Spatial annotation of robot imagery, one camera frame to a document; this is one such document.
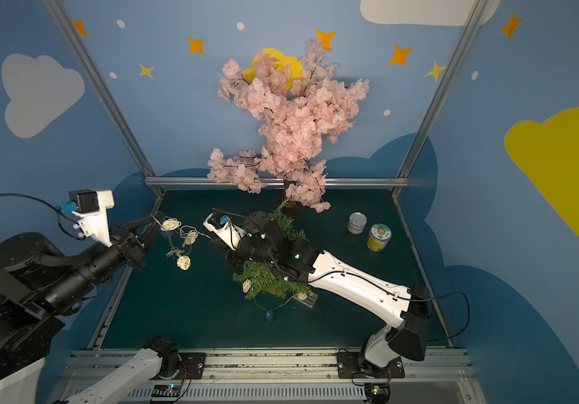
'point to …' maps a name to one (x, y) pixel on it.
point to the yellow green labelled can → (379, 237)
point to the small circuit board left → (166, 390)
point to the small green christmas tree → (257, 279)
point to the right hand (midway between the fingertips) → (218, 239)
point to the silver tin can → (356, 223)
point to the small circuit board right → (379, 393)
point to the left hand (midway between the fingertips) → (160, 212)
